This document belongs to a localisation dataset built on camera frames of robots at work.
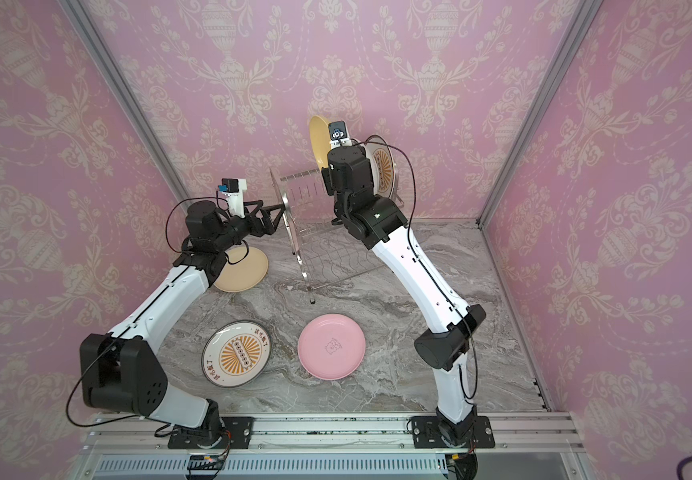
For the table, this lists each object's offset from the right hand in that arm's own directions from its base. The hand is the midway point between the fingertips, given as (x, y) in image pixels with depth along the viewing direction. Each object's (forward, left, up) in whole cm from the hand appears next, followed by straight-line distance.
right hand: (350, 156), depth 67 cm
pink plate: (-25, +8, -48) cm, 54 cm away
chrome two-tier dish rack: (+9, +10, -44) cm, 46 cm away
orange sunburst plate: (-25, +36, -48) cm, 65 cm away
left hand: (0, +20, -14) cm, 24 cm away
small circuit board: (-51, +39, -51) cm, 82 cm away
